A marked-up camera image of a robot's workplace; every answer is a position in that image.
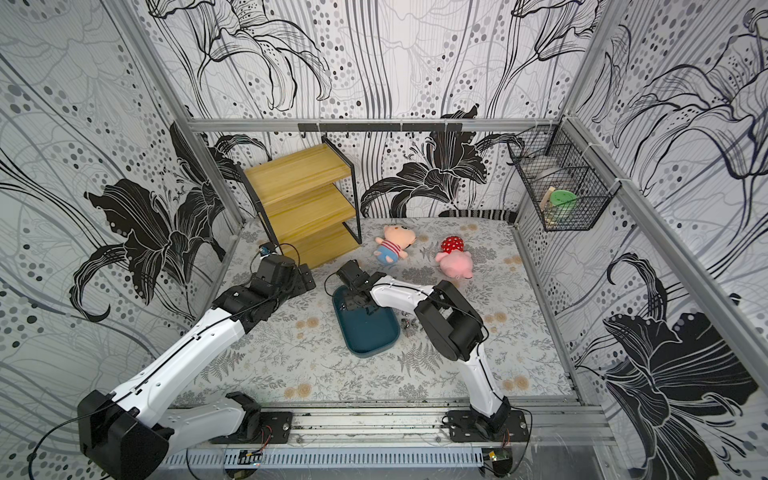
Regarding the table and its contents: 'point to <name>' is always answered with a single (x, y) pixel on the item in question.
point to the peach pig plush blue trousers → (396, 240)
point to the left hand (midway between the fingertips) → (302, 283)
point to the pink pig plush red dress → (454, 259)
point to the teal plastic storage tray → (362, 333)
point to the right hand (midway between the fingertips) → (358, 295)
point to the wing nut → (407, 323)
